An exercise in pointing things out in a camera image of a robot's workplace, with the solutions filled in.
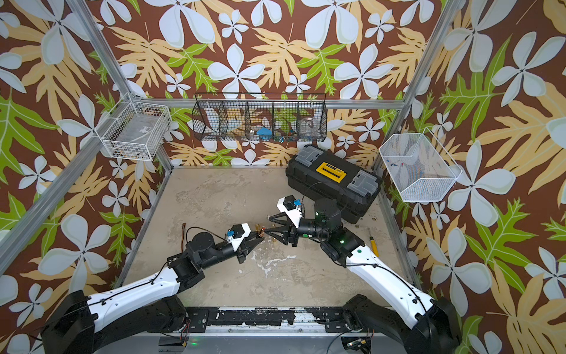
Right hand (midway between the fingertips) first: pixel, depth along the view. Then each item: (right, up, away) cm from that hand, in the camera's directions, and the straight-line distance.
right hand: (268, 225), depth 67 cm
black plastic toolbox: (+21, +17, +28) cm, 39 cm away
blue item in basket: (-3, +35, +27) cm, 44 cm away
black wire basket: (-5, +44, +31) cm, 54 cm away
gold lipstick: (-2, -2, +1) cm, 3 cm away
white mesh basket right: (+57, +19, +17) cm, 63 cm away
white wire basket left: (-55, +34, +20) cm, 67 cm away
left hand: (-3, -3, +5) cm, 6 cm away
